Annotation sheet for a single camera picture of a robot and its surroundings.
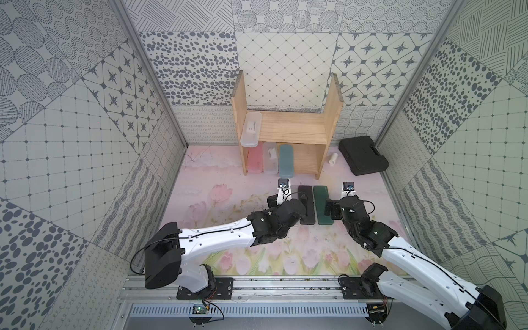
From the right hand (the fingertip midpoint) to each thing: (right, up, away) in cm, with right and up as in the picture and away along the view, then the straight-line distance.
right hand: (339, 201), depth 81 cm
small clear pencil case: (-28, +18, +24) cm, 41 cm away
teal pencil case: (-20, +16, +24) cm, 35 cm away
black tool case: (+23, +19, +32) cm, 44 cm away
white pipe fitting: (+6, +17, +27) cm, 33 cm away
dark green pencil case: (-2, -1, +19) cm, 19 cm away
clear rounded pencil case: (-36, +30, +5) cm, 47 cm away
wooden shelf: (-10, +30, +13) cm, 34 cm away
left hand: (-18, +4, -6) cm, 19 cm away
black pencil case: (-10, -10, +11) cm, 18 cm away
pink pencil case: (-36, +17, +23) cm, 46 cm away
